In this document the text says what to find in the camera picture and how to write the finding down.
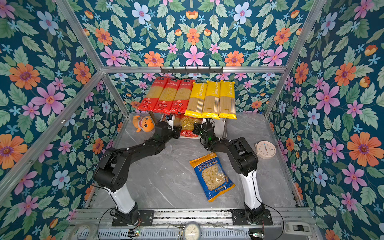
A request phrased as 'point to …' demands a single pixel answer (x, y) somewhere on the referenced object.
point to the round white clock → (265, 149)
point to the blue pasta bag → (214, 180)
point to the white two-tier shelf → (220, 126)
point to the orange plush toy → (146, 124)
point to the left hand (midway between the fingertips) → (181, 122)
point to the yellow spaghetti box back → (195, 105)
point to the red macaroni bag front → (177, 119)
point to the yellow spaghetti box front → (212, 100)
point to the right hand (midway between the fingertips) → (194, 122)
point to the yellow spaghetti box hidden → (227, 100)
